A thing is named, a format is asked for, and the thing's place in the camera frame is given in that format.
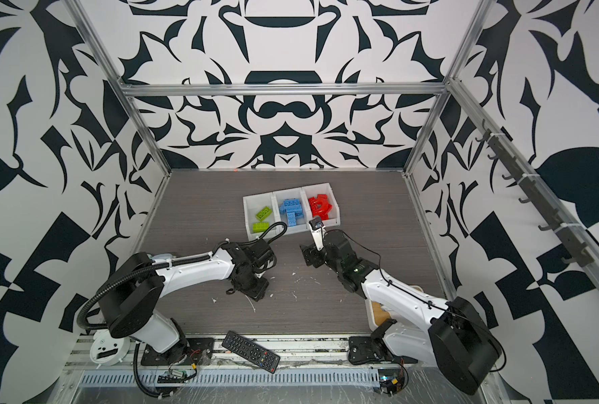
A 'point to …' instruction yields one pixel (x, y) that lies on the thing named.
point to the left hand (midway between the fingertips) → (260, 288)
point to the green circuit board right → (390, 380)
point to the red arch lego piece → (320, 206)
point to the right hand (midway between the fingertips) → (312, 238)
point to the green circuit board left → (172, 375)
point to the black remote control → (251, 352)
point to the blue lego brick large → (291, 205)
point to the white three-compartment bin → (253, 204)
